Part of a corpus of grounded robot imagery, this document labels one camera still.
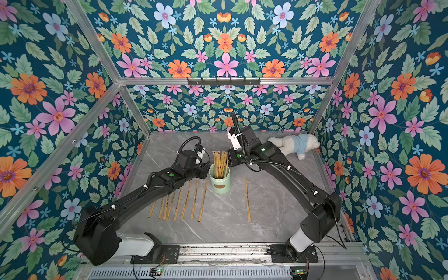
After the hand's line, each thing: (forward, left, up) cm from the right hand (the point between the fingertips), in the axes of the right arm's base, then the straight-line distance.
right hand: (233, 151), depth 77 cm
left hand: (-1, +12, -9) cm, 15 cm away
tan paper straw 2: (-11, +25, -27) cm, 38 cm away
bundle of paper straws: (+4, +7, -6) cm, 10 cm away
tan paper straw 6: (-19, +37, -26) cm, 49 cm away
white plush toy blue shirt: (+21, -37, -18) cm, 46 cm away
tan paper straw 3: (-14, +28, -26) cm, 41 cm away
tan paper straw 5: (-17, +34, -25) cm, 46 cm away
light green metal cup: (+1, +6, -12) cm, 13 cm away
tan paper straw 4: (-16, +32, -25) cm, 43 cm away
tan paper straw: (-11, +16, -27) cm, 33 cm away
